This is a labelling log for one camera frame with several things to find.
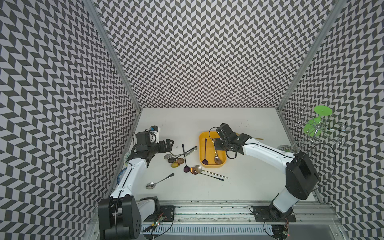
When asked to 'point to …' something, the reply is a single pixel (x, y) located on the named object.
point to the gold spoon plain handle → (238, 134)
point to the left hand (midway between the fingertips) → (166, 143)
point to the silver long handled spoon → (198, 169)
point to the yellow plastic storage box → (209, 157)
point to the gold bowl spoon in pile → (175, 164)
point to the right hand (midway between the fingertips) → (217, 146)
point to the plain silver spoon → (152, 185)
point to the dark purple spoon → (186, 169)
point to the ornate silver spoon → (217, 160)
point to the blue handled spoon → (193, 171)
